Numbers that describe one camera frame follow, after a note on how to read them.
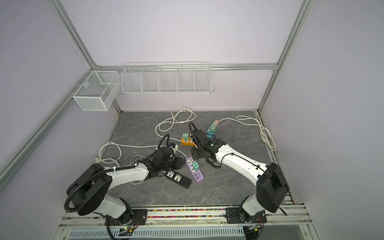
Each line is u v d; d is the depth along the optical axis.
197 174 0.85
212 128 1.02
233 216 0.73
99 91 0.99
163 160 0.69
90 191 0.43
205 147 0.62
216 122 1.05
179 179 0.83
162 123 1.03
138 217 0.74
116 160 0.93
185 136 0.97
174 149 0.82
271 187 0.42
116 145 1.00
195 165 0.84
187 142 0.99
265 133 1.11
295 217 0.75
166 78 0.99
